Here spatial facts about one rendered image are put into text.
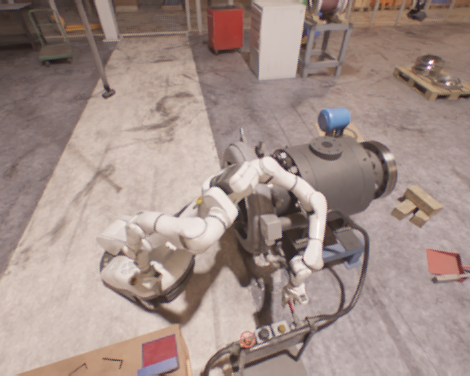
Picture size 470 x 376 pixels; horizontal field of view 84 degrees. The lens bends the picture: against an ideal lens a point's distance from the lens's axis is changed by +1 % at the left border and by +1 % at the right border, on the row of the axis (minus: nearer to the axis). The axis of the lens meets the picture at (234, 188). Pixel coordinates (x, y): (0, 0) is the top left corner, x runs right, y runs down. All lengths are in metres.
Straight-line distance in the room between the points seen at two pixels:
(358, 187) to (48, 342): 2.22
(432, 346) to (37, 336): 2.55
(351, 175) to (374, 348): 1.10
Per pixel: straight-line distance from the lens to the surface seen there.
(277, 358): 1.93
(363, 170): 1.86
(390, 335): 2.21
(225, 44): 6.77
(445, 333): 2.40
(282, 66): 5.43
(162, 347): 1.48
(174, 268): 1.81
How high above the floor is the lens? 1.87
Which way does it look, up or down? 43 degrees down
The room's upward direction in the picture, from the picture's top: straight up
